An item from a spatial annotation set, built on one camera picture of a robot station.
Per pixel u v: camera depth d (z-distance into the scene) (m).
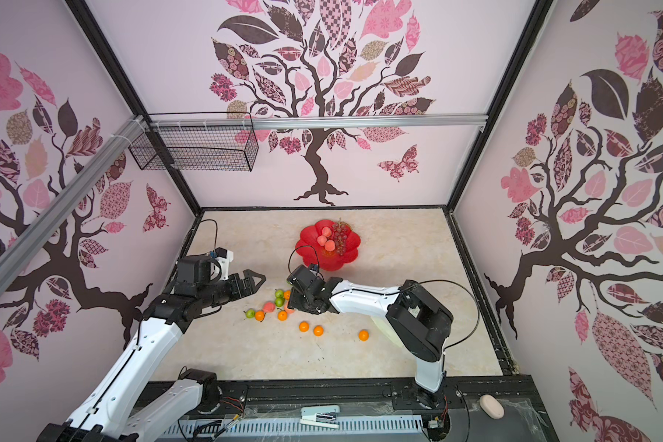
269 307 0.90
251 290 0.67
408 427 0.70
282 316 0.87
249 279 0.69
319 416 0.70
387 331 0.83
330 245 1.05
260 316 0.88
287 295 0.92
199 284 0.59
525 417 0.71
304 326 0.85
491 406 0.71
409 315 0.47
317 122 0.92
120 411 0.41
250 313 0.88
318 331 0.85
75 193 0.64
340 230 1.06
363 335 0.83
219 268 0.63
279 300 0.91
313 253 1.03
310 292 0.67
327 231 1.08
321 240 1.06
